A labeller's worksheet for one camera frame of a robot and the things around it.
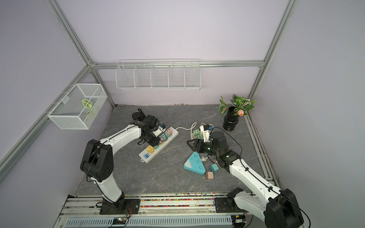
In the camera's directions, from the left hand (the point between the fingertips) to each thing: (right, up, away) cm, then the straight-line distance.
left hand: (155, 142), depth 91 cm
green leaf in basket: (-35, +23, -11) cm, 43 cm away
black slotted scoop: (-15, +17, +20) cm, 31 cm away
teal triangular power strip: (+25, -13, -4) cm, 28 cm away
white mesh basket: (-42, +21, -10) cm, 48 cm away
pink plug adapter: (+34, -18, -8) cm, 39 cm away
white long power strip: (-6, -9, -2) cm, 11 cm away
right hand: (+22, +2, -14) cm, 26 cm away
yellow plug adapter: (-3, -4, -2) cm, 5 cm away
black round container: (-19, +18, +18) cm, 32 cm away
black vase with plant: (+52, +22, -7) cm, 57 cm away
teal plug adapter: (+37, -14, -6) cm, 40 cm away
